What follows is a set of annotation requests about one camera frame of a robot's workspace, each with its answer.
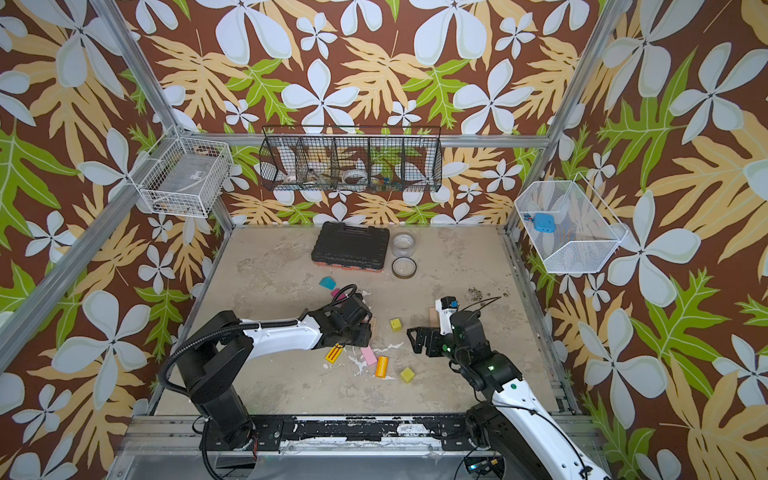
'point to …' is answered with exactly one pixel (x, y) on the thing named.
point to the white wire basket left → (188, 179)
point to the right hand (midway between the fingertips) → (418, 331)
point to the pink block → (369, 355)
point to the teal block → (328, 282)
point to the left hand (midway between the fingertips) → (366, 330)
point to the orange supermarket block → (382, 366)
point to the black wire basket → (351, 158)
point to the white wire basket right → (586, 231)
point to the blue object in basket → (544, 222)
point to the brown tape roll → (404, 267)
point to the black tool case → (357, 248)
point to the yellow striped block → (334, 353)
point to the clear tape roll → (403, 244)
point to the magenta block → (335, 292)
